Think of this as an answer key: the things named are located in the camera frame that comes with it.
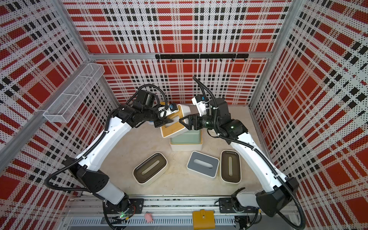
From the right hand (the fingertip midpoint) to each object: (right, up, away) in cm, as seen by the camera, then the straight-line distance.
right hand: (187, 120), depth 66 cm
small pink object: (-19, -47, +3) cm, 51 cm away
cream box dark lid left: (-21, -28, +16) cm, 39 cm away
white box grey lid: (+9, -27, +21) cm, 35 cm away
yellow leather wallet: (+8, -49, +3) cm, 50 cm away
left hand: (-9, +3, +8) cm, 12 cm away
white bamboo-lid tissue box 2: (-4, -18, +27) cm, 33 cm away
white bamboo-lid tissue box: (-6, -3, +2) cm, 7 cm away
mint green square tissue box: (+4, -12, +31) cm, 33 cm away
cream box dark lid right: (+25, -27, +16) cm, 40 cm away
